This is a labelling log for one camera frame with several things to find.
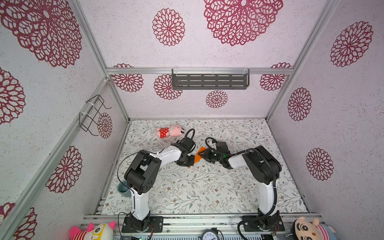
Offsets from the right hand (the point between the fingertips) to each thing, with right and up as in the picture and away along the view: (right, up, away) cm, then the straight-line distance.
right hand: (199, 152), depth 98 cm
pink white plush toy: (-44, -31, -32) cm, 62 cm away
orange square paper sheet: (-1, -3, 0) cm, 3 cm away
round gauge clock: (+4, -34, -29) cm, 45 cm away
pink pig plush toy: (-19, +14, +5) cm, 24 cm away
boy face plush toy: (+45, -30, -32) cm, 63 cm away
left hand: (-6, -8, -3) cm, 11 cm away
